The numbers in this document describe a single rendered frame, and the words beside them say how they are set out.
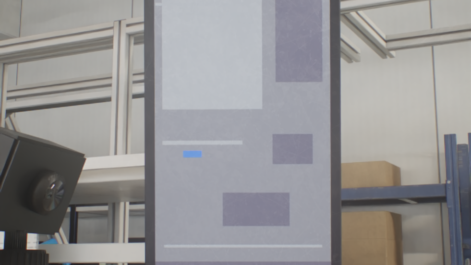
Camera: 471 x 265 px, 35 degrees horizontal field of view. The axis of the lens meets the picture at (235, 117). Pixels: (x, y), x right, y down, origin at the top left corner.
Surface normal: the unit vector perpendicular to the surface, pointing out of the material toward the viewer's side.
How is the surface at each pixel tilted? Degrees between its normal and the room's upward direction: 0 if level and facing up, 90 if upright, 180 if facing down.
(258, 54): 101
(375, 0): 90
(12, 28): 90
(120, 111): 90
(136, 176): 90
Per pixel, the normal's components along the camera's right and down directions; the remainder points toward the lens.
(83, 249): -0.44, -0.18
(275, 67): -0.02, 0.00
